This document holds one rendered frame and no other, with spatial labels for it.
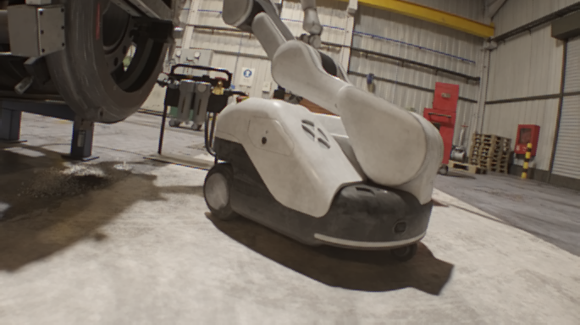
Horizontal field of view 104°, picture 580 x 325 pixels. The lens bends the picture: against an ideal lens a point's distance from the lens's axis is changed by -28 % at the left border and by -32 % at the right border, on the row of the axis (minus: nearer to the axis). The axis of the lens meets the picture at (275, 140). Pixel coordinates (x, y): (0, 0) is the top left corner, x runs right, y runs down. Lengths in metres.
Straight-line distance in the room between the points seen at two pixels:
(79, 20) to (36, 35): 0.12
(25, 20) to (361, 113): 0.79
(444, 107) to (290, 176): 3.83
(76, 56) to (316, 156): 0.62
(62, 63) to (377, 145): 0.79
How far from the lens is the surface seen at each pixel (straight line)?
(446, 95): 4.43
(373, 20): 12.67
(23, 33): 0.74
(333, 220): 0.65
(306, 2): 1.43
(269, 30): 1.12
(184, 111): 1.78
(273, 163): 0.72
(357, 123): 0.78
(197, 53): 7.77
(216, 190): 0.90
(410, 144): 0.73
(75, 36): 0.80
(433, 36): 13.45
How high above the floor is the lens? 0.31
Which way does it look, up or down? 4 degrees down
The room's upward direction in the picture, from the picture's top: 10 degrees clockwise
